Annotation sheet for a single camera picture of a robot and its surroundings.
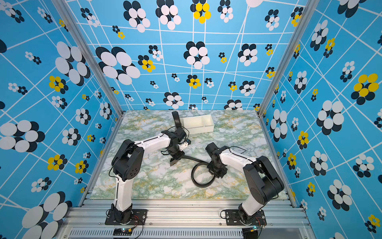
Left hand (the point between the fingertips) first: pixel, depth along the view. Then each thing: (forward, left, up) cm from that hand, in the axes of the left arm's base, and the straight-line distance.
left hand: (180, 156), depth 96 cm
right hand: (-11, -21, -1) cm, 24 cm away
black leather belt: (+19, +3, +15) cm, 24 cm away
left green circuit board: (-40, +26, -3) cm, 48 cm away
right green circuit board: (-40, -36, -2) cm, 54 cm away
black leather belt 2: (-4, -12, 0) cm, 13 cm away
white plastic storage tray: (+26, -10, +2) cm, 28 cm away
